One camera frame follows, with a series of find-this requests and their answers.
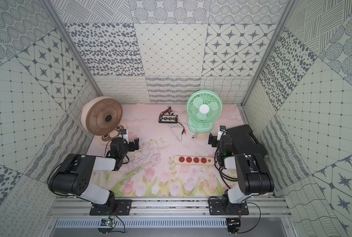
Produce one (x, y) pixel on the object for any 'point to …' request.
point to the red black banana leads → (184, 129)
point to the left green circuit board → (107, 225)
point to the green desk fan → (204, 107)
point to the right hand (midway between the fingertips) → (218, 134)
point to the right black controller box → (232, 223)
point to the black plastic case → (244, 142)
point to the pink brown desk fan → (101, 116)
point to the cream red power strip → (194, 160)
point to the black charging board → (168, 119)
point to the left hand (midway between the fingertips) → (129, 136)
